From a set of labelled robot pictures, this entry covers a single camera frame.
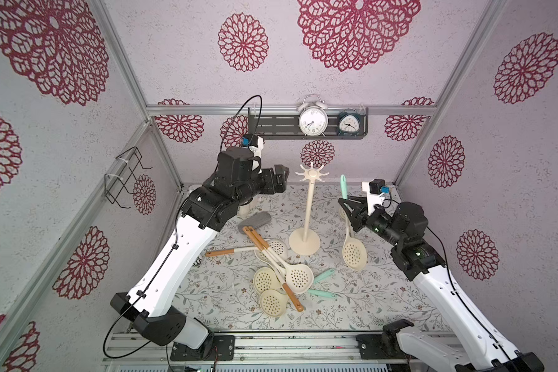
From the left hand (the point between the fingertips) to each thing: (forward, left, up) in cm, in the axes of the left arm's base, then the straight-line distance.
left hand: (275, 173), depth 64 cm
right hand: (-3, -19, -6) cm, 20 cm away
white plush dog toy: (+17, +15, -39) cm, 46 cm away
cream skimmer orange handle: (-2, +23, -43) cm, 49 cm away
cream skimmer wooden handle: (-21, -4, -36) cm, 42 cm away
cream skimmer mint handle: (-19, -17, -43) cm, 50 cm away
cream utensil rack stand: (+2, -13, -42) cm, 44 cm away
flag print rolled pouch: (-8, +31, -39) cm, 50 cm away
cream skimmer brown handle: (-15, -8, -39) cm, 43 cm away
